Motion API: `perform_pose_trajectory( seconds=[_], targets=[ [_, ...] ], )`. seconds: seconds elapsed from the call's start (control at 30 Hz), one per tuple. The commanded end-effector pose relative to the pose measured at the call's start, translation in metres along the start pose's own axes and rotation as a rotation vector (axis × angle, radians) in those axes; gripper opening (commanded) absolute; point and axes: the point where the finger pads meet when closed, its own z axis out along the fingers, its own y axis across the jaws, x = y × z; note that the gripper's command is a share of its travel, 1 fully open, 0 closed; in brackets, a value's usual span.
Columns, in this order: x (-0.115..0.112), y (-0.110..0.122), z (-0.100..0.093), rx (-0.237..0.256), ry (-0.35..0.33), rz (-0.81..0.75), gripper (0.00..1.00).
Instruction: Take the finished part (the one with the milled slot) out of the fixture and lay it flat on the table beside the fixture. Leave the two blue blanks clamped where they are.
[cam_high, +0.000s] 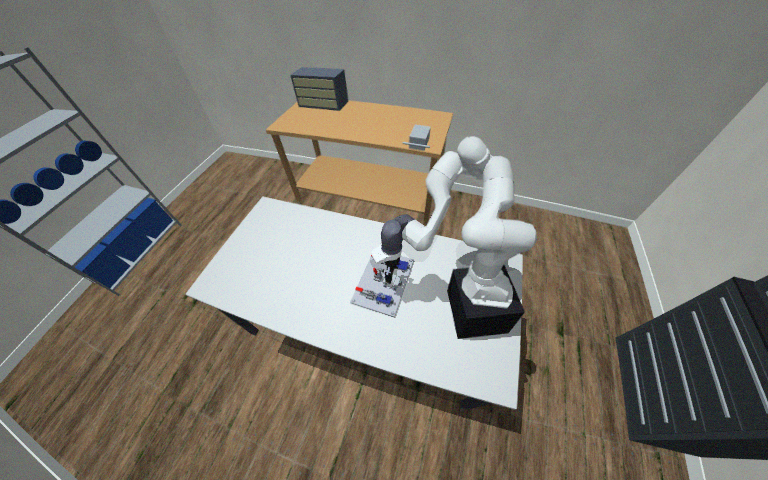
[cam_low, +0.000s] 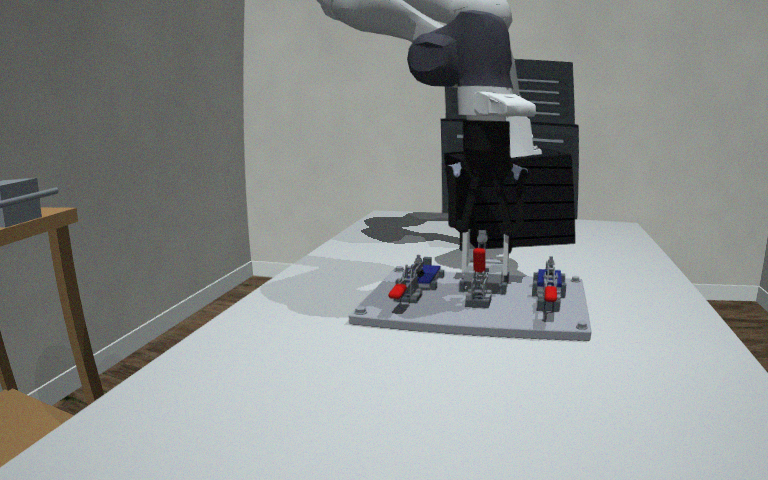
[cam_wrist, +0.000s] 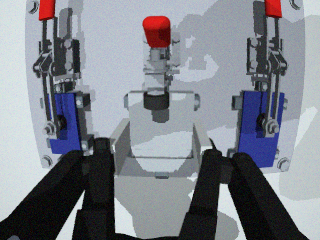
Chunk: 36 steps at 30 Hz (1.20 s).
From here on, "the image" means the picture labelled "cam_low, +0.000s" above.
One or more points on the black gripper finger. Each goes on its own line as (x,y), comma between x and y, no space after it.
(520,175)
(452,173)

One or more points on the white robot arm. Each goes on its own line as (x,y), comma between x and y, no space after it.
(473,49)

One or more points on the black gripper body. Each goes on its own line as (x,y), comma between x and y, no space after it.
(486,143)

